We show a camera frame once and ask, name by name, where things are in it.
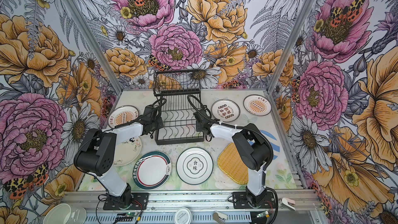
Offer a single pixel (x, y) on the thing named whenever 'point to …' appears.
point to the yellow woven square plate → (230, 163)
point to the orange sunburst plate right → (257, 104)
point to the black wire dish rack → (182, 89)
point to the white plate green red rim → (152, 170)
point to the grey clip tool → (220, 218)
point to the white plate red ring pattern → (225, 110)
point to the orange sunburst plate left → (122, 114)
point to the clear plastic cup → (63, 213)
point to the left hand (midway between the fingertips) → (159, 126)
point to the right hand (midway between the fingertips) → (203, 127)
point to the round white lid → (183, 215)
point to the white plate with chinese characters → (195, 166)
